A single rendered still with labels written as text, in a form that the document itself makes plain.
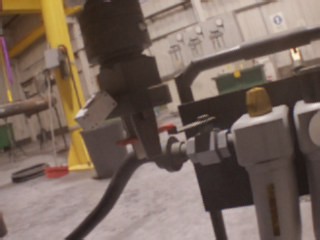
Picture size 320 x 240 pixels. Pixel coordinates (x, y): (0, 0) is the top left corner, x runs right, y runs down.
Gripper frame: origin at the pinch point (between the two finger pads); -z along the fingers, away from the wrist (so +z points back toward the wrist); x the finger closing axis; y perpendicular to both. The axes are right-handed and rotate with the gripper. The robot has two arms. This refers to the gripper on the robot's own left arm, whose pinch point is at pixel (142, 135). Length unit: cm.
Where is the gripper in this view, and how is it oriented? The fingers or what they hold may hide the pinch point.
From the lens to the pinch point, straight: 42.1
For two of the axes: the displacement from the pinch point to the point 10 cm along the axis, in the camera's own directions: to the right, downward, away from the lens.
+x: -5.3, 1.0, 8.4
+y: -8.0, 2.6, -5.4
